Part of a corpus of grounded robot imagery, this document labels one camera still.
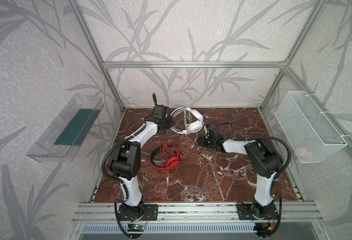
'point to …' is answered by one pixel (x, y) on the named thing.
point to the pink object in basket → (301, 151)
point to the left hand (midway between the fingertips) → (175, 117)
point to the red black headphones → (165, 157)
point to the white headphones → (194, 121)
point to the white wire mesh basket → (311, 137)
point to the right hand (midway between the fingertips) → (200, 136)
